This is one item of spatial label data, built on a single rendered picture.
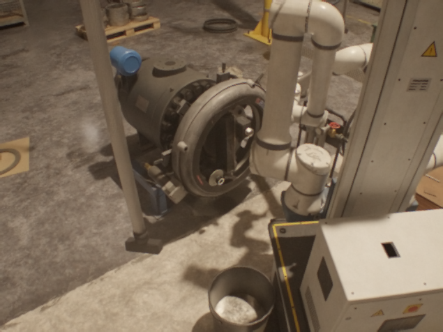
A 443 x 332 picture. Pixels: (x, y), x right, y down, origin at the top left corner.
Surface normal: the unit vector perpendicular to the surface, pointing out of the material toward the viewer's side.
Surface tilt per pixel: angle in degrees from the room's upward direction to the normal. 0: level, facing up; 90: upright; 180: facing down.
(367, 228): 0
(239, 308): 0
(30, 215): 0
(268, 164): 80
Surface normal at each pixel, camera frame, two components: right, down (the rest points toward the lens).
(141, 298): 0.00, -0.77
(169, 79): -0.23, -0.61
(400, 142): 0.07, 0.64
